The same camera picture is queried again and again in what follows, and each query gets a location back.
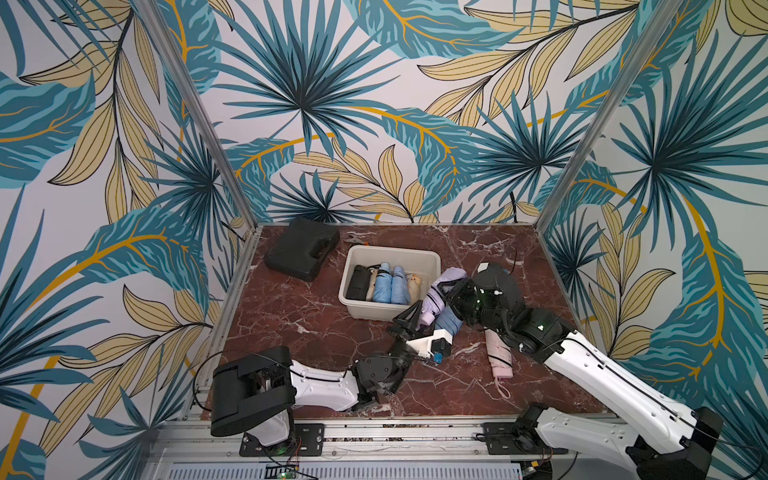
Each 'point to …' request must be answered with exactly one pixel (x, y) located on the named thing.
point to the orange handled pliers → (354, 239)
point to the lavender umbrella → (434, 300)
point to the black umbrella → (358, 286)
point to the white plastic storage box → (425, 263)
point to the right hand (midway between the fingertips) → (437, 287)
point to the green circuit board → (288, 475)
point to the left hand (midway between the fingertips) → (421, 307)
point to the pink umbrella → (501, 359)
